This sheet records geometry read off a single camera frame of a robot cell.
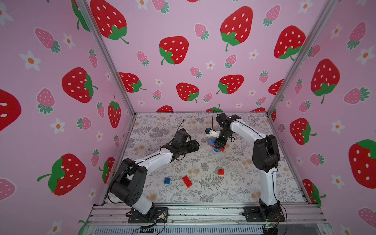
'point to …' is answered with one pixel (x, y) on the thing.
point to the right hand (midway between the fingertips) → (222, 142)
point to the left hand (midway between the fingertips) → (196, 145)
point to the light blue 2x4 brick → (211, 142)
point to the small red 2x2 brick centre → (221, 172)
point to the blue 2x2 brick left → (167, 181)
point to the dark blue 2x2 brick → (217, 150)
